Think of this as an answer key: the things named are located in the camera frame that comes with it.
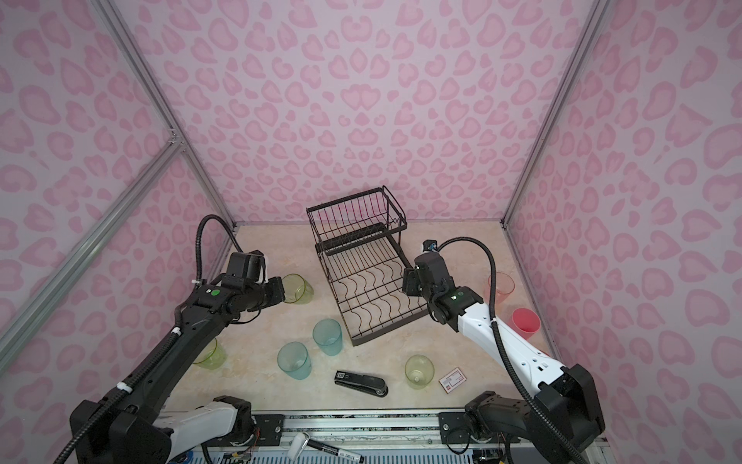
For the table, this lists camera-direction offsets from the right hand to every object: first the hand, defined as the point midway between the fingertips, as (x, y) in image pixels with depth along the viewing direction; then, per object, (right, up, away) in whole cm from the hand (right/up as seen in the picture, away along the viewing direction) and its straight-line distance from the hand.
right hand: (414, 274), depth 83 cm
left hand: (-36, -4, -2) cm, 36 cm away
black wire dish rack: (-16, +9, 0) cm, 19 cm away
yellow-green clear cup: (-35, -5, +4) cm, 35 cm away
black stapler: (-12, -28, -6) cm, 32 cm away
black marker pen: (-29, -38, -14) cm, 50 cm away
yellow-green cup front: (+2, -28, 0) cm, 28 cm away
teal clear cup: (-25, -17, +1) cm, 30 cm away
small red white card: (+10, -29, -2) cm, 31 cm away
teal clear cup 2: (-35, -25, +1) cm, 43 cm away
